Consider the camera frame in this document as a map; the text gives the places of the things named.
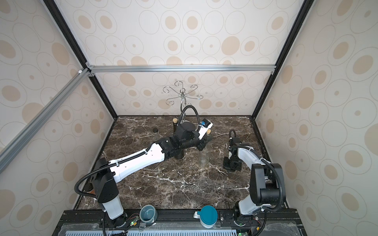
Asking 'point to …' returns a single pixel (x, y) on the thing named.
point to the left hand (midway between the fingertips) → (216, 137)
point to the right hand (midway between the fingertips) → (233, 170)
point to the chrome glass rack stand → (183, 94)
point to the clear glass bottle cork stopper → (204, 155)
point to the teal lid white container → (208, 216)
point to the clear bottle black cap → (156, 135)
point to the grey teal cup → (148, 214)
